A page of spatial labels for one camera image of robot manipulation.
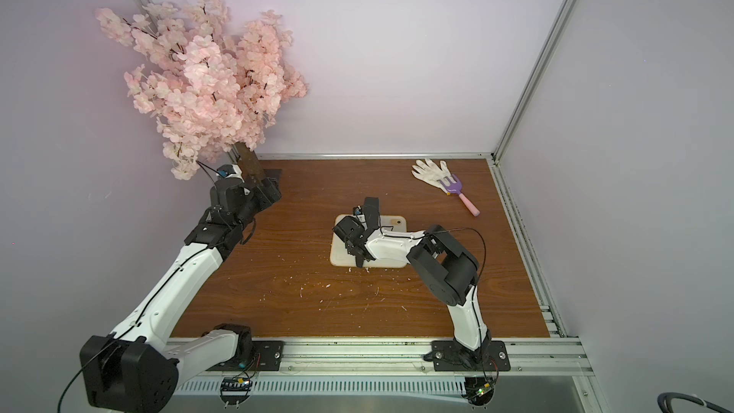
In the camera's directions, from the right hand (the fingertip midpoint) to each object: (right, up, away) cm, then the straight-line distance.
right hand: (362, 233), depth 96 cm
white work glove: (+27, +21, +18) cm, 39 cm away
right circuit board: (+31, -35, -26) cm, 53 cm away
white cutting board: (-7, -7, -5) cm, 11 cm away
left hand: (-27, +17, -16) cm, 36 cm away
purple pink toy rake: (+36, +15, +13) cm, 41 cm away
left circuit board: (-32, -36, -24) cm, 54 cm away
